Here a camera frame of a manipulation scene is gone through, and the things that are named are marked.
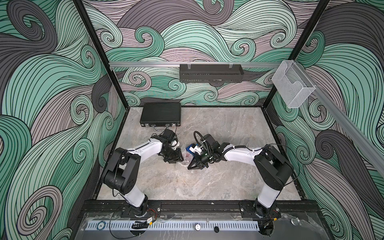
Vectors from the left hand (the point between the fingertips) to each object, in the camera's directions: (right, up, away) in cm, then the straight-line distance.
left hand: (181, 159), depth 86 cm
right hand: (+4, -4, -8) cm, 9 cm away
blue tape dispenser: (+5, +7, -3) cm, 9 cm away
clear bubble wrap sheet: (+2, -1, -5) cm, 5 cm away
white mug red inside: (+4, +2, -2) cm, 5 cm away
